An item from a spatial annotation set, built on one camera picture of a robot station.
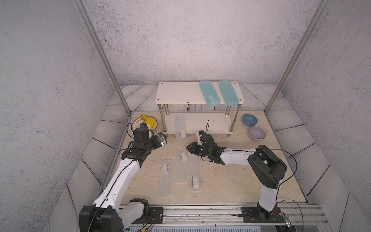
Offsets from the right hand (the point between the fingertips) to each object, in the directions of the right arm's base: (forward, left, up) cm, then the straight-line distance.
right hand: (187, 148), depth 89 cm
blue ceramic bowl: (+29, -47, -7) cm, 55 cm away
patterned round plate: (+28, +40, -8) cm, 49 cm away
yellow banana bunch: (+25, +29, -3) cm, 39 cm away
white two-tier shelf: (+22, -2, +25) cm, 33 cm away
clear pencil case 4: (+20, +6, -3) cm, 21 cm away
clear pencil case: (-17, +12, -8) cm, 22 cm away
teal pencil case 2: (+18, -13, +26) cm, 34 cm away
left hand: (0, +14, +11) cm, 17 cm away
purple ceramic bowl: (+16, -49, -8) cm, 52 cm away
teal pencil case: (+19, -24, +24) cm, 39 cm away
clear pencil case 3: (-12, -4, -8) cm, 15 cm away
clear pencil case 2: (-8, +3, -8) cm, 12 cm away
